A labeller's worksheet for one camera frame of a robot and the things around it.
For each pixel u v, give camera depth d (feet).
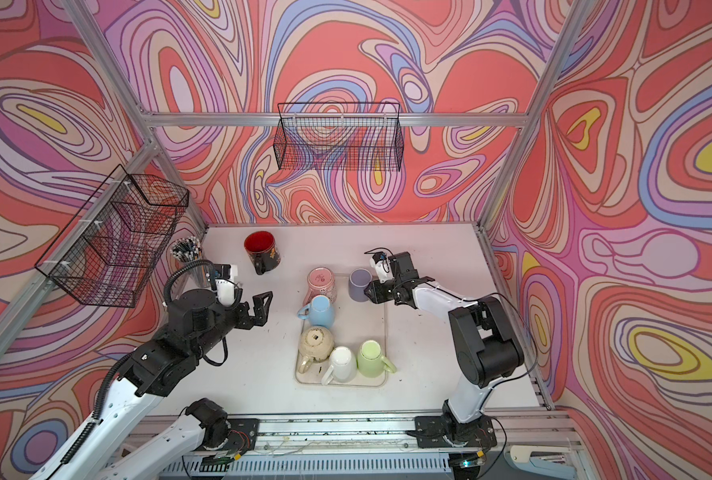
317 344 2.62
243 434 2.39
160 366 1.49
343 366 2.47
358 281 3.06
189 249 2.99
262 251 3.26
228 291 1.95
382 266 2.75
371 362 2.52
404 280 2.43
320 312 2.78
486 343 1.55
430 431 2.41
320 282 2.93
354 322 3.07
